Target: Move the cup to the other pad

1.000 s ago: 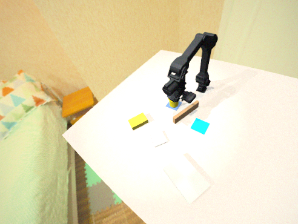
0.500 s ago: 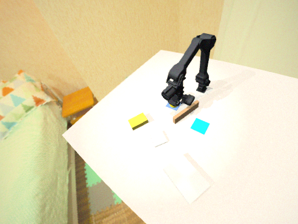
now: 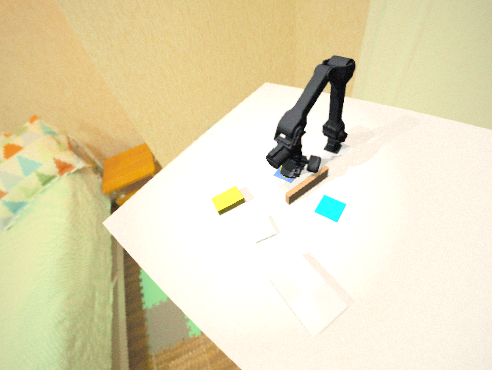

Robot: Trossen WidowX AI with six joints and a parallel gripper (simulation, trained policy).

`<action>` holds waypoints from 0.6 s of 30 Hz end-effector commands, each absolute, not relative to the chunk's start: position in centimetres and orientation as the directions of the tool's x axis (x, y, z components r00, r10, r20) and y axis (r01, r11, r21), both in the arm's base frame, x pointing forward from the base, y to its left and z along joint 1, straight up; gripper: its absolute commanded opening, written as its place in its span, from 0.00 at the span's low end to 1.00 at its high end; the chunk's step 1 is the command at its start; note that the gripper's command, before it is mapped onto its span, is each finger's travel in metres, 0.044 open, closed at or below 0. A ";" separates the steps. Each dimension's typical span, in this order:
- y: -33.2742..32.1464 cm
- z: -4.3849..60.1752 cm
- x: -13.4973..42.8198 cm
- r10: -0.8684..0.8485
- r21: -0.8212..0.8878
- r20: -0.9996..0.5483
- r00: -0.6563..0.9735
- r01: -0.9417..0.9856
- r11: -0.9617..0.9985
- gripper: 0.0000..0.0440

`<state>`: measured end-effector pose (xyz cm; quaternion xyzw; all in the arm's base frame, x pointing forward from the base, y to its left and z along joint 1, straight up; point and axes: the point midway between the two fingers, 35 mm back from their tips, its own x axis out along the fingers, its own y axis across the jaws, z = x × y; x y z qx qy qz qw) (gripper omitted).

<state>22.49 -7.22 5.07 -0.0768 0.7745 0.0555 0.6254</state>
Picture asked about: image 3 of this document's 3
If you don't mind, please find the brown wooden block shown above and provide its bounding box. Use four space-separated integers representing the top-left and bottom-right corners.
286 165 329 205

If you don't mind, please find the yellow block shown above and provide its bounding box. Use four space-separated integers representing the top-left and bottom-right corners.
211 186 245 215

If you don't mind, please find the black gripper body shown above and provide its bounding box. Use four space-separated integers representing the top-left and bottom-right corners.
290 148 321 173

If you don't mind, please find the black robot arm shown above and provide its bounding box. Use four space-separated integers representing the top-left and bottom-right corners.
266 55 356 179

